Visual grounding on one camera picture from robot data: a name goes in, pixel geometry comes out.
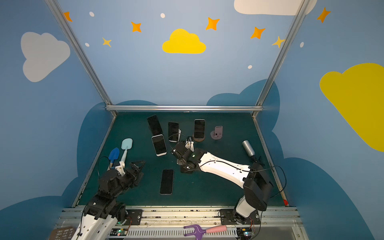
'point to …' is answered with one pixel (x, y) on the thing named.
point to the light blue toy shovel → (126, 144)
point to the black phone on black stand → (154, 125)
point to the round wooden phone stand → (198, 139)
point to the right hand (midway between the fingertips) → (185, 155)
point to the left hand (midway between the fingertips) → (147, 167)
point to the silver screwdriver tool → (249, 149)
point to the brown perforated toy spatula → (64, 233)
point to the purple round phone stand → (217, 133)
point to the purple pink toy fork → (199, 231)
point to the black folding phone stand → (155, 125)
